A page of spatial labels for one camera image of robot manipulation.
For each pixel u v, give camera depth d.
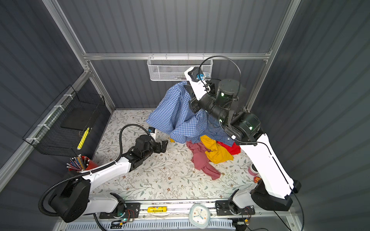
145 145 0.66
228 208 0.67
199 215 0.69
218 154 0.89
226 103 0.34
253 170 0.82
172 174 0.86
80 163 0.77
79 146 0.67
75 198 0.42
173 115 0.55
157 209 0.72
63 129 0.72
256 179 0.83
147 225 0.77
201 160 0.89
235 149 0.93
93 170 0.49
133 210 0.73
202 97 0.43
